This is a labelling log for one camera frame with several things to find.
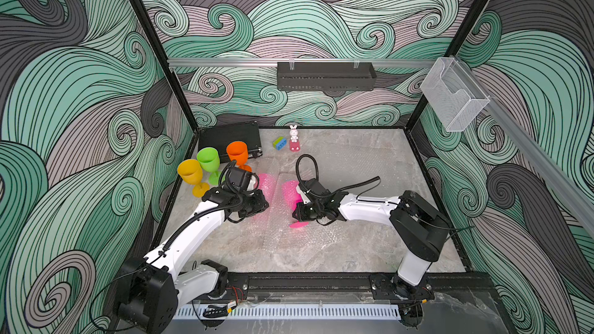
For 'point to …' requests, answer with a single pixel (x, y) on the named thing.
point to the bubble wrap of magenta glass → (285, 232)
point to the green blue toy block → (279, 143)
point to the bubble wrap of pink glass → (267, 216)
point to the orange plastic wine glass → (237, 151)
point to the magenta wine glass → (292, 198)
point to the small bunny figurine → (294, 144)
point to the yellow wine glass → (190, 171)
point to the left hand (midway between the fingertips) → (268, 202)
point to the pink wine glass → (267, 186)
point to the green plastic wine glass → (209, 160)
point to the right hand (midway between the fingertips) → (291, 217)
